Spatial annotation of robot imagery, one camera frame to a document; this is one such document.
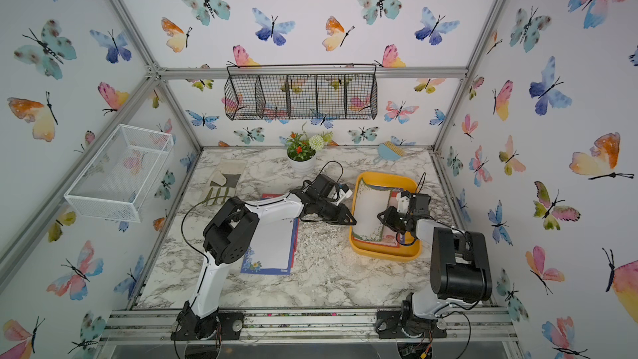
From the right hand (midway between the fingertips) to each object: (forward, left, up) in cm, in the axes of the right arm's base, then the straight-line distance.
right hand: (383, 214), depth 94 cm
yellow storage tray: (-13, -9, -2) cm, 16 cm away
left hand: (-5, +10, +3) cm, 12 cm away
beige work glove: (+14, +66, -3) cm, 67 cm away
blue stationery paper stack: (-7, -2, -2) cm, 8 cm away
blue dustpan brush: (+37, -7, -4) cm, 37 cm away
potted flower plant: (+21, +32, +10) cm, 40 cm away
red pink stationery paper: (+9, +45, -4) cm, 46 cm away
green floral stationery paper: (+6, +4, -2) cm, 8 cm away
